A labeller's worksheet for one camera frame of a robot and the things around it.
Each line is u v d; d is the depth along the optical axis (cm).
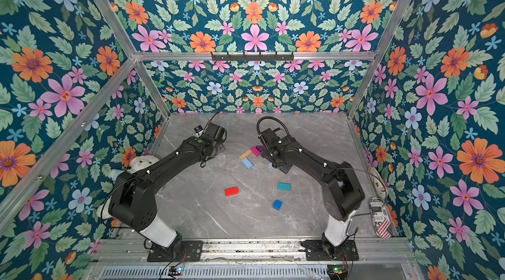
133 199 45
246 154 101
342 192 47
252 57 93
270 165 97
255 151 102
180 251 67
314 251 73
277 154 63
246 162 98
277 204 86
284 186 91
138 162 87
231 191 88
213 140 69
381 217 78
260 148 103
